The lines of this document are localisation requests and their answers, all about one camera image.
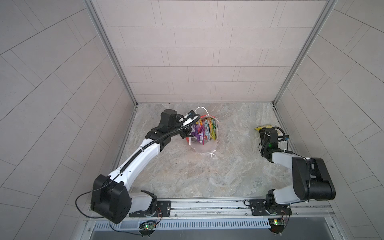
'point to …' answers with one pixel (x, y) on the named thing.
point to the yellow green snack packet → (258, 128)
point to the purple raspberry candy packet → (198, 131)
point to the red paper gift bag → (205, 139)
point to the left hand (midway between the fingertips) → (195, 120)
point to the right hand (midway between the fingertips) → (261, 129)
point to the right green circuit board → (276, 225)
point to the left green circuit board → (147, 228)
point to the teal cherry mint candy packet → (213, 134)
